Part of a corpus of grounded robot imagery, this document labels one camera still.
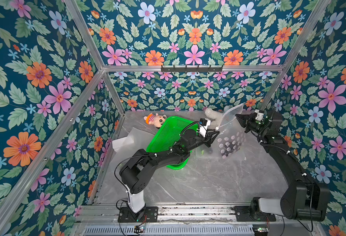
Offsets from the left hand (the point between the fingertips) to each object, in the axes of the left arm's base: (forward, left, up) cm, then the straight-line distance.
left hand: (219, 130), depth 76 cm
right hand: (+7, -12, +6) cm, 15 cm away
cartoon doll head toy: (+26, +37, -17) cm, 48 cm away
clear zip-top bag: (-2, -4, -17) cm, 18 cm away
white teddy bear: (+26, -3, -15) cm, 30 cm away
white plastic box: (+10, +63, -20) cm, 67 cm away
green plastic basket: (+17, +29, -23) cm, 40 cm away
